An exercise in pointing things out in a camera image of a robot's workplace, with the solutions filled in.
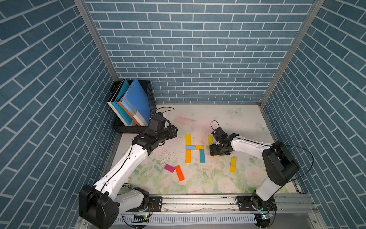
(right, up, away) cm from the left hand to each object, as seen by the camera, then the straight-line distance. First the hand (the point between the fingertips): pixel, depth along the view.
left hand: (178, 130), depth 78 cm
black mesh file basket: (-23, +24, +16) cm, 37 cm away
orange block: (0, -26, +6) cm, 27 cm away
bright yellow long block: (+33, -23, +9) cm, 41 cm away
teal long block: (+14, -18, +13) cm, 26 cm away
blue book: (-30, +16, +16) cm, 38 cm away
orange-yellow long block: (+5, -18, +13) cm, 23 cm away
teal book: (-36, +27, +11) cm, 46 cm away
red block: (+21, -16, +6) cm, 27 cm away
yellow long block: (+5, -8, +21) cm, 23 cm away
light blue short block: (+7, -13, +17) cm, 23 cm away
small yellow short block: (+12, -13, +17) cm, 25 cm away
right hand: (+23, -16, +14) cm, 32 cm away
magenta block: (-6, -24, +9) cm, 26 cm away
